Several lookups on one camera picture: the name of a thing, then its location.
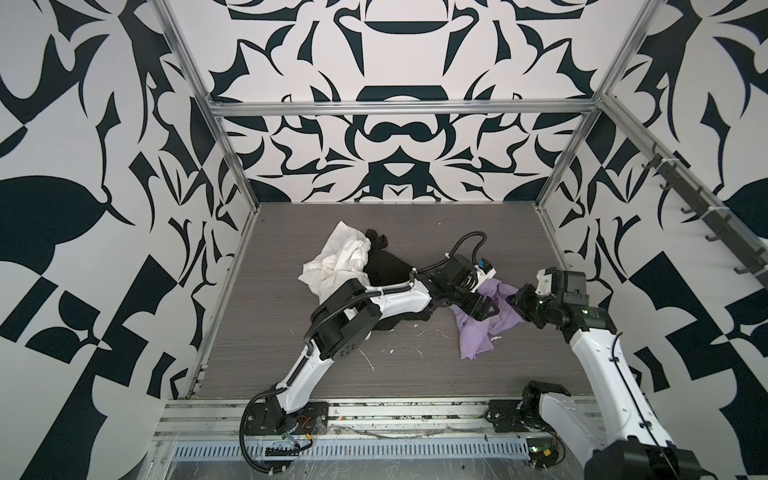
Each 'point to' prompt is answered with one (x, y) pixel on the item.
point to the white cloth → (343, 257)
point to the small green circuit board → (542, 451)
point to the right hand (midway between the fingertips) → (510, 294)
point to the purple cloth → (473, 334)
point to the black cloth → (384, 267)
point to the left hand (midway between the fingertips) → (495, 298)
